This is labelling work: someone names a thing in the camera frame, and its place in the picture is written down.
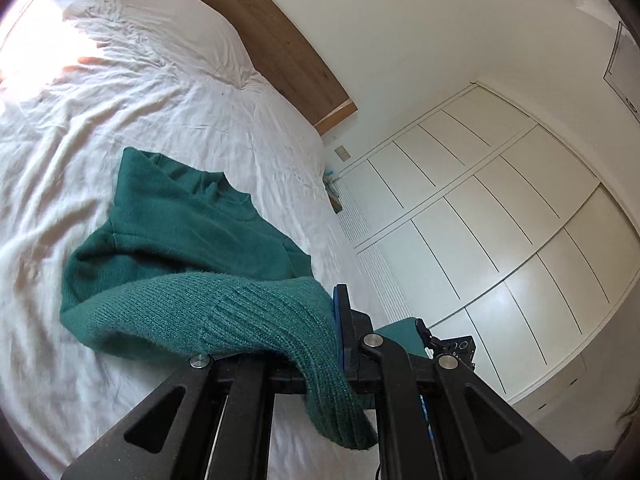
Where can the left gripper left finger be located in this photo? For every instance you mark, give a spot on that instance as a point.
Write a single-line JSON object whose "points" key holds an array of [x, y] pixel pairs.
{"points": [[211, 419]]}

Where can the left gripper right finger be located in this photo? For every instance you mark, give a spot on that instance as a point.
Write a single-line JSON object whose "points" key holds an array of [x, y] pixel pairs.
{"points": [[436, 418]]}

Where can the green knit sweater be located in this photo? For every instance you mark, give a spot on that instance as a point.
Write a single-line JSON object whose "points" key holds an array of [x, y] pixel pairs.
{"points": [[184, 264]]}

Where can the white sliding wardrobe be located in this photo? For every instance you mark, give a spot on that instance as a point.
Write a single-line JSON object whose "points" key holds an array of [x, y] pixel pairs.
{"points": [[479, 220]]}

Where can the wooden nightstand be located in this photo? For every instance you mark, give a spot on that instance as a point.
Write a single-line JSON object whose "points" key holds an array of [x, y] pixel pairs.
{"points": [[334, 198]]}

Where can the wooden headboard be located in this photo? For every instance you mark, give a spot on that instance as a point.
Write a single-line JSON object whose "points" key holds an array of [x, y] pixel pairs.
{"points": [[282, 54]]}

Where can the white bed duvet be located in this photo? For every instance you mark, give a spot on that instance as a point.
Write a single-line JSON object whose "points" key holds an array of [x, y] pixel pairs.
{"points": [[82, 81]]}

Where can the right wall switch plate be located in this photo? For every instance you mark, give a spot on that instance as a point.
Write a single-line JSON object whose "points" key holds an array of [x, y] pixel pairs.
{"points": [[342, 153]]}

